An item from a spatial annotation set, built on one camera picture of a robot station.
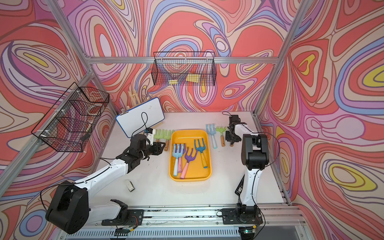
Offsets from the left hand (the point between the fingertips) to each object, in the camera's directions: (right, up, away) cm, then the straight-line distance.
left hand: (163, 144), depth 85 cm
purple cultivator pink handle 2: (+9, -16, +3) cm, 19 cm away
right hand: (+45, -1, +18) cm, 49 cm away
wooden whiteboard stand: (-9, +11, +22) cm, 26 cm away
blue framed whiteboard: (-11, +13, -14) cm, 22 cm away
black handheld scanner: (+43, -23, -6) cm, 49 cm away
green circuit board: (-17, -41, -14) cm, 46 cm away
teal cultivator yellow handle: (+23, -5, +13) cm, 27 cm away
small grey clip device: (-18, -23, -4) cm, 29 cm away
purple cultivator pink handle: (+14, -11, +8) cm, 19 cm away
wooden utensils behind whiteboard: (-19, +27, +6) cm, 33 cm away
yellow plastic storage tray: (+15, -9, +10) cm, 20 cm away
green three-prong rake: (+38, +7, +23) cm, 45 cm away
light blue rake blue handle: (+32, +5, +22) cm, 39 cm away
